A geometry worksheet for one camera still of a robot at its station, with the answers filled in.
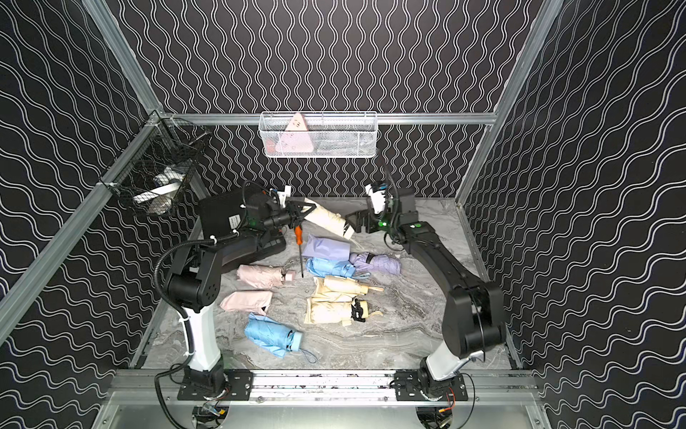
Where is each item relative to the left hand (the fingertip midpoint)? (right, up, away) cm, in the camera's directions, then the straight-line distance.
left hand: (312, 200), depth 88 cm
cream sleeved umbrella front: (+11, -29, +2) cm, 31 cm away
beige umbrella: (+6, -7, 0) cm, 9 cm away
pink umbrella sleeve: (-19, -33, -2) cm, 38 cm away
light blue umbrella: (-10, -41, -10) cm, 44 cm away
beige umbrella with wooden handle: (+9, -34, -2) cm, 35 cm away
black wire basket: (-56, +10, +4) cm, 57 cm away
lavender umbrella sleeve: (+4, -17, +7) cm, 19 cm away
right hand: (+16, -4, -4) cm, 17 cm away
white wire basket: (+4, +37, +47) cm, 60 cm away
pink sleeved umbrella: (-17, -25, +2) cm, 31 cm away
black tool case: (-38, -7, +16) cm, 42 cm away
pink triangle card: (-6, +21, +2) cm, 22 cm away
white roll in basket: (-40, 0, -14) cm, 42 cm away
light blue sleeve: (+3, -23, +7) cm, 24 cm away
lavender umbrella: (+23, -21, +7) cm, 32 cm away
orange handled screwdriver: (-8, -11, +19) cm, 23 cm away
